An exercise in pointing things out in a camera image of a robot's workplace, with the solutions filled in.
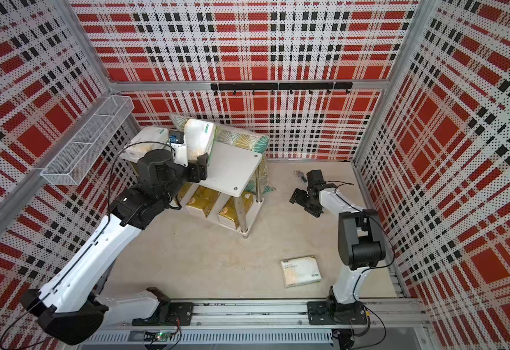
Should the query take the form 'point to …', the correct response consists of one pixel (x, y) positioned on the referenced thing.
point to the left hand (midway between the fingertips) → (198, 155)
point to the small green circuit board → (163, 336)
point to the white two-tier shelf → (232, 172)
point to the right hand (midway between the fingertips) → (302, 203)
